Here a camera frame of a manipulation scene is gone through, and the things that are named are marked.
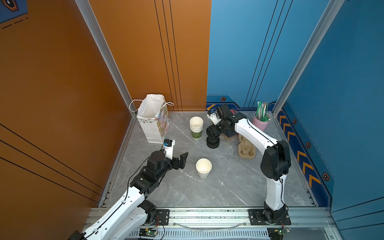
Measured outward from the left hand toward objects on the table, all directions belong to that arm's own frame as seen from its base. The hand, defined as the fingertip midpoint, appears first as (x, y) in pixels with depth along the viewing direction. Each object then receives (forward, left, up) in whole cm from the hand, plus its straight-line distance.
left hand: (180, 150), depth 77 cm
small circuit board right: (-32, -49, -18) cm, 62 cm away
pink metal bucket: (+23, -51, -6) cm, 56 cm away
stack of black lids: (+15, -19, -15) cm, 28 cm away
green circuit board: (-34, +12, -20) cm, 41 cm away
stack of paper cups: (+20, -8, -4) cm, 21 cm away
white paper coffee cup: (-3, -12, -11) cm, 17 cm away
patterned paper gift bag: (+17, +16, +7) cm, 25 cm away
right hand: (+18, -18, -5) cm, 26 cm away
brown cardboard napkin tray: (+20, -29, -16) cm, 39 cm away
